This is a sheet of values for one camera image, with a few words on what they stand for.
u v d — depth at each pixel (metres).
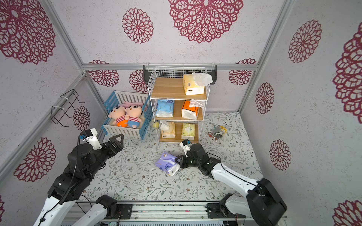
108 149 0.55
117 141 0.57
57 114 0.73
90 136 0.54
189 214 0.73
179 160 0.78
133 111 1.00
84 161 0.44
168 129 1.02
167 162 0.81
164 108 0.83
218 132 1.00
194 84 0.70
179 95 0.72
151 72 0.94
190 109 0.79
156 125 1.08
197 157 0.65
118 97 1.10
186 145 0.74
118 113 1.02
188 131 1.00
